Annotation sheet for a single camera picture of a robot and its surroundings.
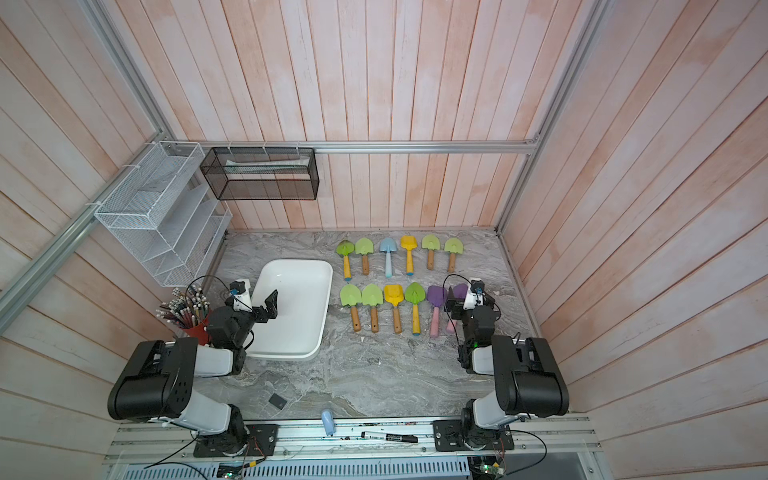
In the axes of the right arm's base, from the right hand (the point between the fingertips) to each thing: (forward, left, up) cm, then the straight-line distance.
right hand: (466, 286), depth 91 cm
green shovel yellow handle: (+22, +41, -7) cm, 47 cm away
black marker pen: (-40, +20, -9) cm, 46 cm away
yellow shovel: (+3, +22, -9) cm, 24 cm away
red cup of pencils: (-15, +77, +8) cm, 79 cm away
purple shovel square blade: (+3, +8, -10) cm, 13 cm away
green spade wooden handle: (+25, -1, -9) cm, 27 cm away
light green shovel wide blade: (+2, +37, -8) cm, 38 cm away
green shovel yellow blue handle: (+3, +15, -9) cm, 18 cm away
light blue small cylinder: (-37, +40, -7) cm, 55 cm away
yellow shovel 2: (+26, +16, -8) cm, 32 cm away
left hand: (-3, +63, 0) cm, 63 cm away
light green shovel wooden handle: (+27, +8, -9) cm, 29 cm away
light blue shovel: (+25, +25, -8) cm, 36 cm away
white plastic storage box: (+2, +54, -8) cm, 54 cm away
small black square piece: (-32, +55, -9) cm, 64 cm away
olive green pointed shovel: (+24, +34, -9) cm, 43 cm away
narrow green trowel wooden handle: (+2, +30, -10) cm, 32 cm away
